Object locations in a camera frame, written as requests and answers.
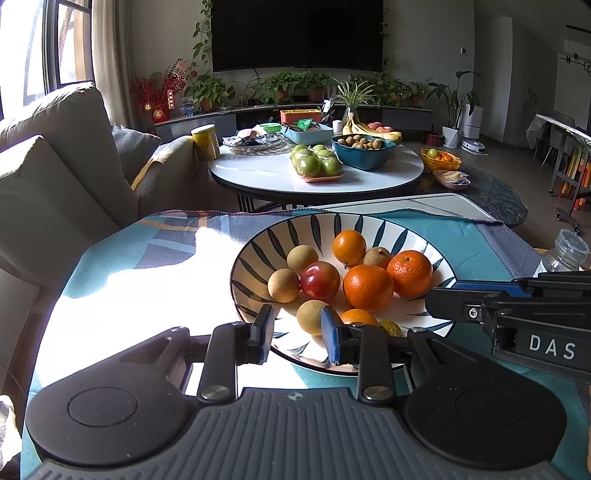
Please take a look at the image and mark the window frame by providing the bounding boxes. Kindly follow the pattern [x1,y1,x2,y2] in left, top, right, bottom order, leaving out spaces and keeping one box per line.
[1,0,94,119]

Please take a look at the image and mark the large orange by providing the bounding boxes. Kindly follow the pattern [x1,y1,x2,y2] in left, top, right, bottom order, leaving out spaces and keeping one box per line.
[342,265,394,313]

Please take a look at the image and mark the yellow-green small fruit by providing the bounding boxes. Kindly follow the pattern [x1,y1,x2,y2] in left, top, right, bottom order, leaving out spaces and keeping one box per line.
[379,320,404,337]

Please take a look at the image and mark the pink small dish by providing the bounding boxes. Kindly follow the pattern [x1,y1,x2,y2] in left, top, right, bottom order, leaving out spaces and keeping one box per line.
[433,170,471,191]

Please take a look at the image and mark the small orange far left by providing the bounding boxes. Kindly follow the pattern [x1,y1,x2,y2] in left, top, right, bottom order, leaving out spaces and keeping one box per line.
[341,308,379,326]

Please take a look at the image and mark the glass jar with orange label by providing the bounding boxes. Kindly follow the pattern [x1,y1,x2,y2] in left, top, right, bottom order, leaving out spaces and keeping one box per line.
[533,229,589,277]

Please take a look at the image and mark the round white coffee table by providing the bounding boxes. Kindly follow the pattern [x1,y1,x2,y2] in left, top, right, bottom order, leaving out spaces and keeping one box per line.
[208,146,424,205]

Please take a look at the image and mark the red small apple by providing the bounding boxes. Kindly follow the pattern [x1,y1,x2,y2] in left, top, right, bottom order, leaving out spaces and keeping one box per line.
[301,261,341,301]

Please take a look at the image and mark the small orange in bowl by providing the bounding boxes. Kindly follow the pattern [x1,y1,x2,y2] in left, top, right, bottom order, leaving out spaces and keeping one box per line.
[332,230,367,268]

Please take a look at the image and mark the striped white ceramic bowl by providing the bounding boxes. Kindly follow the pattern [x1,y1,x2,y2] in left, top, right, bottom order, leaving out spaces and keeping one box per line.
[229,212,459,375]

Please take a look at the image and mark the dark blue fruit bowl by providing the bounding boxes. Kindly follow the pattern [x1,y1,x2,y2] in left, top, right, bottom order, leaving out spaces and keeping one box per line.
[332,134,397,171]

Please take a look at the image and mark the banana bunch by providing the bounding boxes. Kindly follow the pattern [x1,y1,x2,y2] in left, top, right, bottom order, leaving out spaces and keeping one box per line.
[342,112,402,143]

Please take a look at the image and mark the light blue snack tray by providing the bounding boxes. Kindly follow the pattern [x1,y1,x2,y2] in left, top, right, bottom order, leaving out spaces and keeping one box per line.
[281,122,334,146]

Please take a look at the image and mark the yellow basket with fruit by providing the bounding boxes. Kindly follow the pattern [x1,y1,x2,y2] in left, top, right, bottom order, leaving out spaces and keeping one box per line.
[421,148,462,172]

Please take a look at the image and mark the beige sofa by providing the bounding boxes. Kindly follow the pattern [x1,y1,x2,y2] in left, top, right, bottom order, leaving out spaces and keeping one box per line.
[1,83,211,289]

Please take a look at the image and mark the red flower decoration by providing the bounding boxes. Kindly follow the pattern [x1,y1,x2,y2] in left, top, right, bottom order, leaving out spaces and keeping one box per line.
[130,58,189,124]

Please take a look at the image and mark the brown fruit near gripper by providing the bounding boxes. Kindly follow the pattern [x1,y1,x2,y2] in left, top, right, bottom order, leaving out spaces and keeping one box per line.
[297,300,328,336]

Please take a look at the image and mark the white potted plant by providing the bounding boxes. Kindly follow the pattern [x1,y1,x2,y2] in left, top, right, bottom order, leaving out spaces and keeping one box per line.
[427,70,482,149]

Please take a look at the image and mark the grey cushion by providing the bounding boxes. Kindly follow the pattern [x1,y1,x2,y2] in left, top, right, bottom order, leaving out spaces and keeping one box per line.
[111,125,161,185]

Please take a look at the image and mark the large orange mandarin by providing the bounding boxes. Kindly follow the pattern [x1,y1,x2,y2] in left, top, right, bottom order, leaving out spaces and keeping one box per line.
[387,250,433,299]

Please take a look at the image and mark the dark marble side table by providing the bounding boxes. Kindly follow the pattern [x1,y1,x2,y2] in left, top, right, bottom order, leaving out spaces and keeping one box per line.
[414,163,529,228]

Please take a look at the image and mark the black television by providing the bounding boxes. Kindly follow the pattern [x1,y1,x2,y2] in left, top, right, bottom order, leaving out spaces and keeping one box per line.
[211,0,385,72]

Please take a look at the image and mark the spider plant in vase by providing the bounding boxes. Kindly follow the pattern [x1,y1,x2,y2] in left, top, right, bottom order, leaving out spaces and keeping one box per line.
[331,80,376,123]

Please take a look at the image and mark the brown longan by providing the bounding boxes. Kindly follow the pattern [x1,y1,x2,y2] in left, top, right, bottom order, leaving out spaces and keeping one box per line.
[267,268,300,303]
[363,247,391,269]

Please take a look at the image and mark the green apples on tray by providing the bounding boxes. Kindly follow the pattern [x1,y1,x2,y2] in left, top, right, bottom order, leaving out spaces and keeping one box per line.
[290,144,344,181]

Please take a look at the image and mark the yellow tin can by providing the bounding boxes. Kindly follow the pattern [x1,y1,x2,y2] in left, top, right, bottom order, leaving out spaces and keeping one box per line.
[191,124,221,162]

